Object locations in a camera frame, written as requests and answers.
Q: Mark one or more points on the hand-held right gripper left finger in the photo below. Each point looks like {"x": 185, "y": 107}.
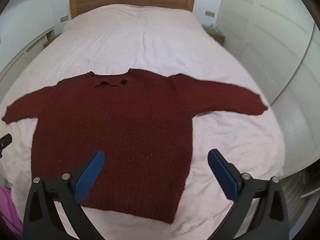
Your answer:
{"x": 90, "y": 175}

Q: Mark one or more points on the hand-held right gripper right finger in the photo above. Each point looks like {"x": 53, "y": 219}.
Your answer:
{"x": 222, "y": 175}

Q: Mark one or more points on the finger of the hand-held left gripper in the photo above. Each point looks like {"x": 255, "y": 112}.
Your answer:
{"x": 5, "y": 140}

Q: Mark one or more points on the dark red knit sweater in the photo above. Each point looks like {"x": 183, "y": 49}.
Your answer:
{"x": 112, "y": 130}

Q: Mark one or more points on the pink cloth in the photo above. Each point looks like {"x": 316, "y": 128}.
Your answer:
{"x": 8, "y": 210}

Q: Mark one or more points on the white shelf unit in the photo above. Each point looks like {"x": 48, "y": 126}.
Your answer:
{"x": 27, "y": 52}

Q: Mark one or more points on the wooden nightstand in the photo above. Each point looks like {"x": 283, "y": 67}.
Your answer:
{"x": 217, "y": 36}

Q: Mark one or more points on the bed with pale pink sheet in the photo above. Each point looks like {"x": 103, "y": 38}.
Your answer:
{"x": 150, "y": 42}

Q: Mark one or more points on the wall switch plate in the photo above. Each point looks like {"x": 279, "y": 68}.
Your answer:
{"x": 210, "y": 13}
{"x": 64, "y": 18}

